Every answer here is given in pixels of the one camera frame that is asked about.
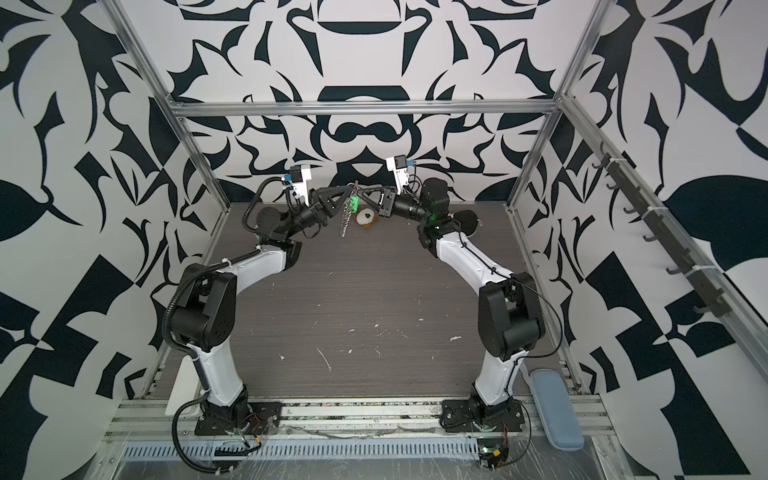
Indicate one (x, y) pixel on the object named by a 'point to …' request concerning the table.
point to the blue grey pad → (555, 411)
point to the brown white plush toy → (365, 217)
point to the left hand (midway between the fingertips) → (353, 183)
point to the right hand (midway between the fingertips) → (358, 195)
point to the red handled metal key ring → (347, 208)
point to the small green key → (354, 203)
